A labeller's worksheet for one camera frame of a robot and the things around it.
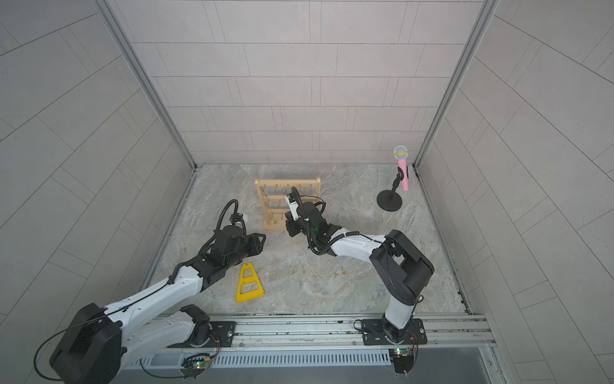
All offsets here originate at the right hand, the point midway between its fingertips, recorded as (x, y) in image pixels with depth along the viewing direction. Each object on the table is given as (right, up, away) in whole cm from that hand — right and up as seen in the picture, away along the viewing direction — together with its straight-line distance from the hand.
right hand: (286, 214), depth 87 cm
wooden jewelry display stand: (-9, +8, +19) cm, 22 cm away
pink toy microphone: (+42, +23, -1) cm, 48 cm away
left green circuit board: (-22, -39, -21) cm, 50 cm away
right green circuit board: (+37, -40, -18) cm, 57 cm away
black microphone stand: (+43, +4, +15) cm, 45 cm away
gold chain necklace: (+21, -21, -3) cm, 29 cm away
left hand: (-6, -7, -3) cm, 10 cm away
